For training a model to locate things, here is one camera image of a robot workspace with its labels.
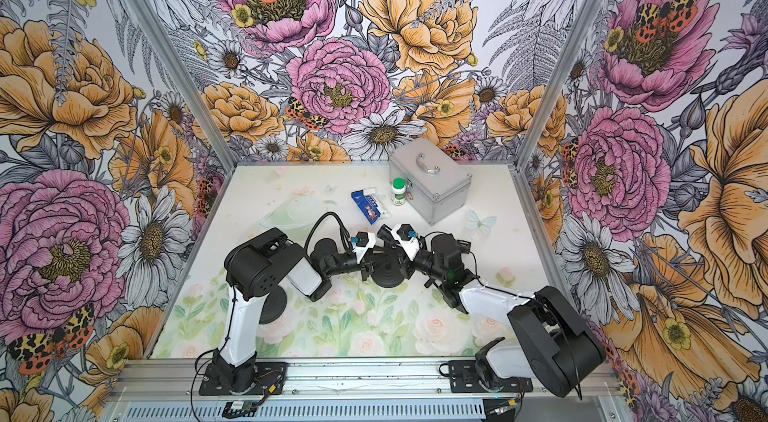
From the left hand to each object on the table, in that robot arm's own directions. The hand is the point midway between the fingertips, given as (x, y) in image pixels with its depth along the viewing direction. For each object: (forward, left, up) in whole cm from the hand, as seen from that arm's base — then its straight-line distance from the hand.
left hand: (393, 258), depth 89 cm
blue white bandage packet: (+22, +6, -3) cm, 23 cm away
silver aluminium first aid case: (+21, -14, +8) cm, 26 cm away
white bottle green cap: (+24, -2, +1) cm, 25 cm away
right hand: (-1, +1, +6) cm, 6 cm away
